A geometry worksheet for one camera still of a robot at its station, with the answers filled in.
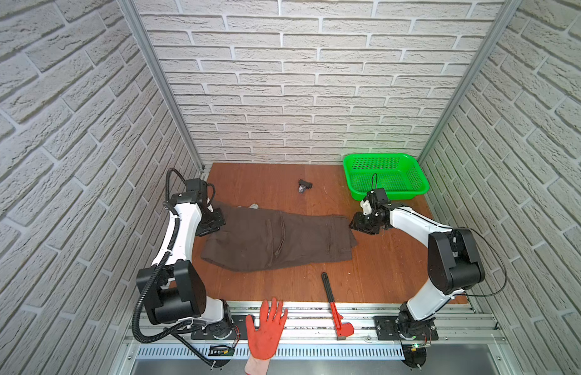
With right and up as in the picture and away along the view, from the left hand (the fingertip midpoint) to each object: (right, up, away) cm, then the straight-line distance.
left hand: (221, 222), depth 82 cm
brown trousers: (+6, -8, +9) cm, 13 cm away
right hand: (+53, -3, +11) cm, 54 cm away
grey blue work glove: (+8, +4, +18) cm, 20 cm away
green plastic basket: (+81, +20, +35) cm, 90 cm away
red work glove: (+17, -36, -12) cm, 42 cm away
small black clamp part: (+31, +14, +28) cm, 44 cm away
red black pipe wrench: (+43, -33, -10) cm, 55 cm away
